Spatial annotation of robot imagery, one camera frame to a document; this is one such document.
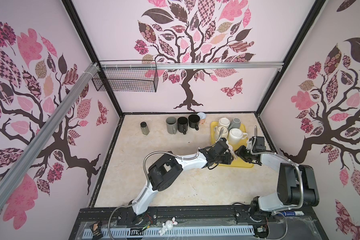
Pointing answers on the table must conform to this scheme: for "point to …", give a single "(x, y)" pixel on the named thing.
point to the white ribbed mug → (236, 135)
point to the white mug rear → (224, 121)
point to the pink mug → (231, 149)
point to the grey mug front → (171, 123)
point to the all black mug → (193, 121)
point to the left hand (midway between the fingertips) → (230, 159)
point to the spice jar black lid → (145, 128)
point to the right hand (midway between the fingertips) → (236, 151)
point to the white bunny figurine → (168, 225)
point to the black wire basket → (127, 76)
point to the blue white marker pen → (287, 213)
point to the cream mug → (224, 134)
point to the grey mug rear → (235, 123)
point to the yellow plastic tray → (236, 162)
